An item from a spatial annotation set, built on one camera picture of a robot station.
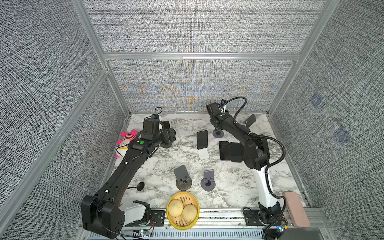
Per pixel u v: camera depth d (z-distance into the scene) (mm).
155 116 680
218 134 1064
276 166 559
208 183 805
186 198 778
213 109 785
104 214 376
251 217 732
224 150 975
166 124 926
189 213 689
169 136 709
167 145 1005
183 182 800
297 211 735
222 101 872
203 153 975
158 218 733
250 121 1023
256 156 585
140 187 824
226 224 732
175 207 710
